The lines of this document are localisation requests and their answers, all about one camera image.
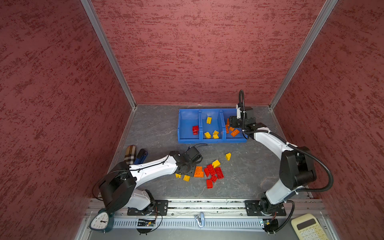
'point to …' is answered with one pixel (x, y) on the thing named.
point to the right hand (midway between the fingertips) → (233, 120)
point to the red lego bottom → (209, 183)
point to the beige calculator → (307, 227)
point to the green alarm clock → (103, 221)
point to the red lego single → (195, 129)
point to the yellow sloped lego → (228, 156)
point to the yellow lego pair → (216, 132)
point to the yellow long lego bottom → (186, 178)
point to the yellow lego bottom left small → (178, 175)
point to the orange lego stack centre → (198, 172)
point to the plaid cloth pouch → (130, 154)
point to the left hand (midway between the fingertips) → (188, 172)
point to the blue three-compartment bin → (207, 125)
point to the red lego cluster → (215, 173)
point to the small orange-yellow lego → (215, 136)
